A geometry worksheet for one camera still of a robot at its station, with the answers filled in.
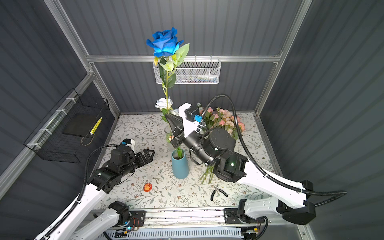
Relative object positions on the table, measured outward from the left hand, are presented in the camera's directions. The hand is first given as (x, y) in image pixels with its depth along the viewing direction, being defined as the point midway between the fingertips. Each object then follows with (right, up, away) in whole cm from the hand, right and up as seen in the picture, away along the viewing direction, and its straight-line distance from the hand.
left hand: (148, 154), depth 76 cm
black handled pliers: (+36, -22, +7) cm, 42 cm away
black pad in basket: (-34, +16, -1) cm, 37 cm away
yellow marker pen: (-27, +12, -2) cm, 30 cm away
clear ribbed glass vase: (+9, +9, +7) cm, 15 cm away
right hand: (+16, +17, -30) cm, 38 cm away
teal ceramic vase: (+16, -4, -2) cm, 17 cm away
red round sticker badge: (-3, -20, +8) cm, 22 cm away
